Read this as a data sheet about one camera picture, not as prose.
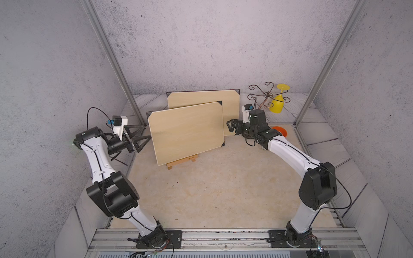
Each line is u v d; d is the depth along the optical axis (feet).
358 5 2.29
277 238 2.39
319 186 1.51
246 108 2.52
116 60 2.89
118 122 1.94
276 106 3.29
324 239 2.42
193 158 3.16
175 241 2.38
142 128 2.39
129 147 2.06
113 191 1.60
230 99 3.27
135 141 2.04
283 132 3.67
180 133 3.07
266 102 3.16
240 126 2.52
